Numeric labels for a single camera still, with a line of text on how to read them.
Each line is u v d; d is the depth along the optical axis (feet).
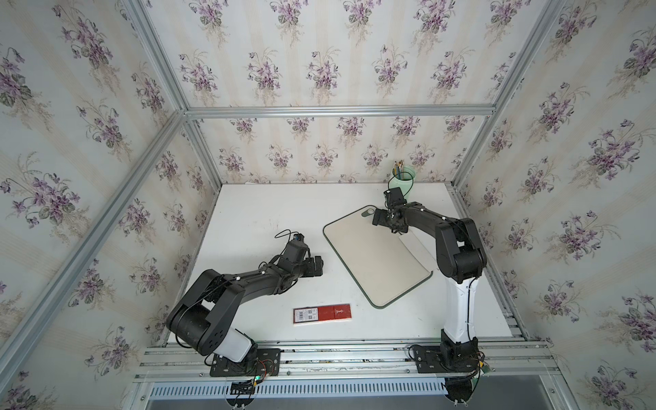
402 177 3.49
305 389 2.51
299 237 2.75
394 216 2.58
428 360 2.40
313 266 2.69
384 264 3.10
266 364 2.37
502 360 2.46
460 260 1.83
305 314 2.64
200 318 1.44
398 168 3.41
